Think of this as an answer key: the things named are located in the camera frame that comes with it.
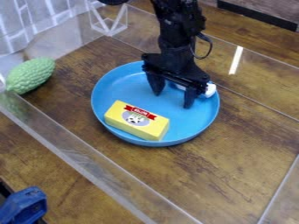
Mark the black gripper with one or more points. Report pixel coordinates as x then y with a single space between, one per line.
174 65

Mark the blue round tray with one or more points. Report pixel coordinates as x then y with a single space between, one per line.
124 84

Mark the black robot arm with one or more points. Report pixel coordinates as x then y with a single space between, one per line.
182 43

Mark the yellow butter block toy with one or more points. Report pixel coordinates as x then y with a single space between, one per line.
136 121

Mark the green bumpy gourd toy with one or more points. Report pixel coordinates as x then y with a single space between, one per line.
29 75

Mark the clear acrylic front barrier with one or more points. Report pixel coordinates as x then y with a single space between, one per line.
143 201

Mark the grey patterned curtain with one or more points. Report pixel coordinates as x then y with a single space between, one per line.
27 17

